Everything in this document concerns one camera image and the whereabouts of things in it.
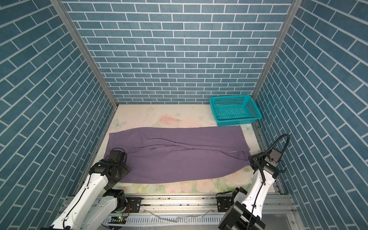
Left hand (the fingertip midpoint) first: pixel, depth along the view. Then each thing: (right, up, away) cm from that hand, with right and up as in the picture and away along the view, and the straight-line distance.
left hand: (124, 175), depth 80 cm
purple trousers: (+18, +9, +13) cm, 24 cm away
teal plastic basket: (+71, +39, +39) cm, 90 cm away
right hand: (+74, +9, 0) cm, 75 cm away
